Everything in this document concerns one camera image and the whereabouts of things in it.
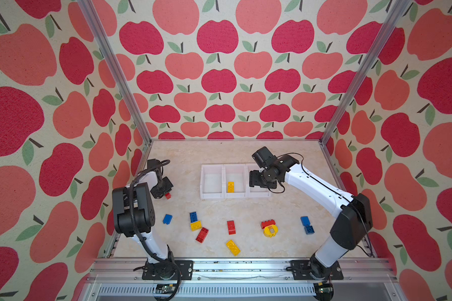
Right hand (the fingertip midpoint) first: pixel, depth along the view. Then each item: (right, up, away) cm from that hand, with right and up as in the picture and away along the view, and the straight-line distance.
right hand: (259, 182), depth 84 cm
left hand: (-45, -6, +13) cm, 47 cm away
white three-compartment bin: (-22, -1, +19) cm, 29 cm away
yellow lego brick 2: (-29, -21, +2) cm, 36 cm away
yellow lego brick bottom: (-12, -28, -4) cm, 31 cm away
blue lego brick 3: (+23, -19, +3) cm, 30 cm away
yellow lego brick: (-12, -5, +14) cm, 19 cm away
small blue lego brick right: (+23, -22, 0) cm, 32 cm away
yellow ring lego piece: (+5, -22, -2) cm, 22 cm away
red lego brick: (-26, -24, -2) cm, 35 cm away
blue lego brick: (-43, -18, +4) cm, 47 cm away
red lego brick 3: (+3, -20, +2) cm, 20 cm away
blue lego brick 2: (-31, -17, +4) cm, 36 cm away
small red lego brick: (-45, -8, +9) cm, 46 cm away
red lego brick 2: (-13, -21, 0) cm, 24 cm away
